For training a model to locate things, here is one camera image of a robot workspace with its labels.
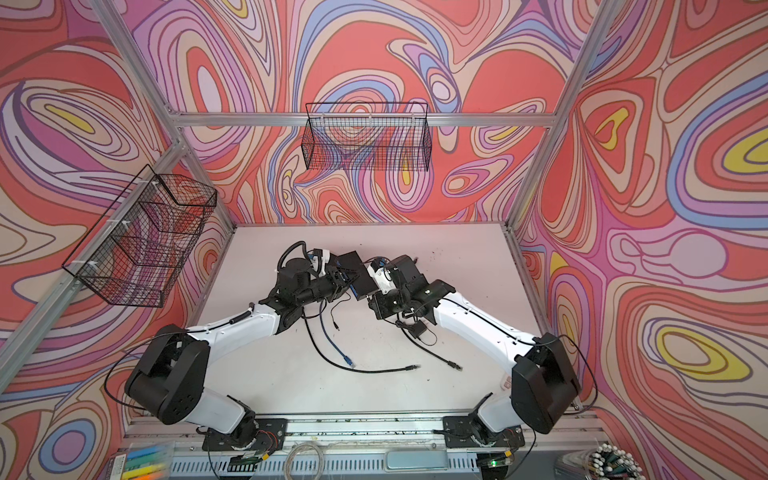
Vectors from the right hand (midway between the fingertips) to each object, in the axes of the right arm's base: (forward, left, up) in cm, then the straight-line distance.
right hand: (374, 310), depth 80 cm
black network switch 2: (+6, +3, +3) cm, 8 cm away
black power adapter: (0, -12, -12) cm, 17 cm away
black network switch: (+12, +7, +5) cm, 15 cm away
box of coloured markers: (-31, +56, -13) cm, 65 cm away
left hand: (+8, +2, +6) cm, 10 cm away
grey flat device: (-33, -9, -13) cm, 37 cm away
